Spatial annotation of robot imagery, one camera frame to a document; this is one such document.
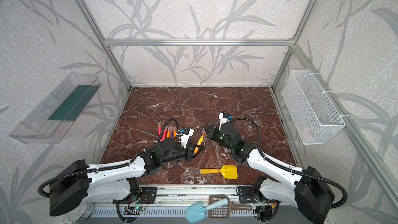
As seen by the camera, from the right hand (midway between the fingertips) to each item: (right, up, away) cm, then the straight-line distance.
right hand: (203, 123), depth 77 cm
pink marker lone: (-25, -9, +17) cm, 32 cm away
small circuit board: (-33, -41, -5) cm, 53 cm away
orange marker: (-2, -9, -5) cm, 11 cm away
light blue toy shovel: (-4, -39, -8) cm, 40 cm away
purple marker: (-21, -8, +19) cm, 29 cm away
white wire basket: (+45, +5, -17) cm, 48 cm away
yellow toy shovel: (+13, -25, +2) cm, 29 cm away
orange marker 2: (-23, -9, +18) cm, 30 cm away
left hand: (+1, -10, -4) cm, 11 cm away
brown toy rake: (+9, -39, -7) cm, 41 cm away
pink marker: (-28, -6, +19) cm, 35 cm away
